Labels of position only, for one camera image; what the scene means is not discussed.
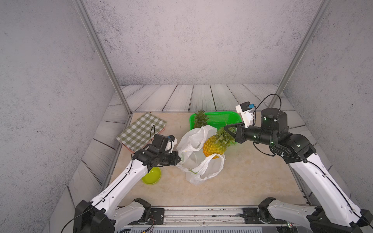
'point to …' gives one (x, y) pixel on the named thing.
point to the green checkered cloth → (141, 132)
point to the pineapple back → (200, 119)
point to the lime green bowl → (153, 177)
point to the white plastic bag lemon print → (198, 168)
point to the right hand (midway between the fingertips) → (226, 128)
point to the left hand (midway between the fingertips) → (183, 159)
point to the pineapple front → (217, 143)
